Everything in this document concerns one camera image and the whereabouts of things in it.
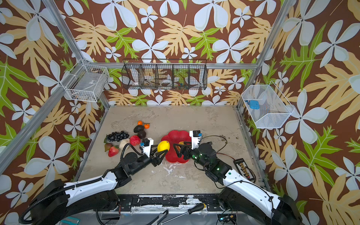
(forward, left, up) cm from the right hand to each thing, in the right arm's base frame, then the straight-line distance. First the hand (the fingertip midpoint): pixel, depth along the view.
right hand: (177, 144), depth 72 cm
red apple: (+13, +29, -17) cm, 36 cm away
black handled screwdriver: (-27, -6, -20) cm, 35 cm away
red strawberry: (+6, +43, -19) cm, 47 cm away
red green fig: (+10, +48, -20) cm, 52 cm away
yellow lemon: (0, +8, -2) cm, 8 cm away
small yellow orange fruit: (+12, -3, -21) cm, 24 cm away
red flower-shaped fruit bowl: (+17, +3, -20) cm, 27 cm away
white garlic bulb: (+12, +37, -17) cm, 42 cm away
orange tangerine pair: (+28, +24, -20) cm, 42 cm away
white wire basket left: (+38, +57, +13) cm, 70 cm away
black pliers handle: (-29, +8, -22) cm, 38 cm away
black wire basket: (+51, +8, +9) cm, 53 cm away
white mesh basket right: (+22, -56, +4) cm, 60 cm away
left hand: (+1, +8, -3) cm, 8 cm away
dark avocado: (+24, +29, -18) cm, 42 cm away
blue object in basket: (+25, -47, +4) cm, 54 cm away
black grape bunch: (+17, +44, -18) cm, 50 cm away
